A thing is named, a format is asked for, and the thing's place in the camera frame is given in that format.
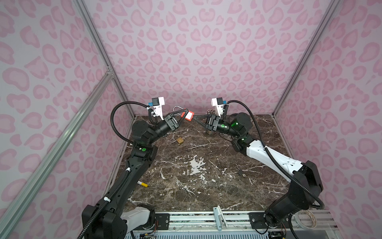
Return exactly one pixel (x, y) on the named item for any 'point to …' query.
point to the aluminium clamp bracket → (220, 218)
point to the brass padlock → (179, 140)
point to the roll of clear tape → (314, 220)
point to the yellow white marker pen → (143, 183)
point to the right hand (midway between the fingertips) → (196, 120)
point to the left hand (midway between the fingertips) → (188, 110)
